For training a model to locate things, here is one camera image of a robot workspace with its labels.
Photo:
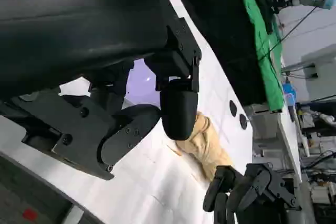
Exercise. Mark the white wall box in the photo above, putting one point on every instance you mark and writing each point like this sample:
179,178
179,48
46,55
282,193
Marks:
323,64

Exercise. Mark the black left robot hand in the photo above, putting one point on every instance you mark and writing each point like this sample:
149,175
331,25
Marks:
78,24

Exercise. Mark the green cloth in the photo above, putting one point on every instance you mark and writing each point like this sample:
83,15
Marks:
262,58

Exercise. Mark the lilac plate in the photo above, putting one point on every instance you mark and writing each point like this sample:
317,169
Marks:
141,85

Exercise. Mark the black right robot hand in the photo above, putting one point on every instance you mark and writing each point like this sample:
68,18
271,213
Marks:
252,190

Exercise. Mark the small blue box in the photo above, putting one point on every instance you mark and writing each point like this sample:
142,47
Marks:
289,94

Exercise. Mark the black backdrop cloth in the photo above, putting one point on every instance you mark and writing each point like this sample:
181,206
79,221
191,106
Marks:
223,24

